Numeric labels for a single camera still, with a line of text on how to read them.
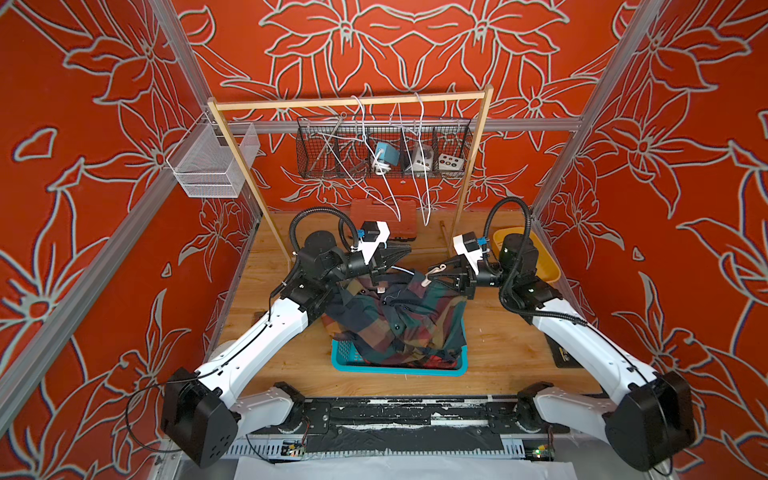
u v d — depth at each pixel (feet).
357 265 1.88
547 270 3.22
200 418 1.25
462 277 2.01
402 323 2.24
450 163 3.08
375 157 2.74
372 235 1.72
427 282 2.19
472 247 1.91
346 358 2.65
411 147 3.14
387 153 2.80
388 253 1.94
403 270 2.15
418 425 2.39
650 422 1.25
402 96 2.01
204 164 2.68
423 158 3.00
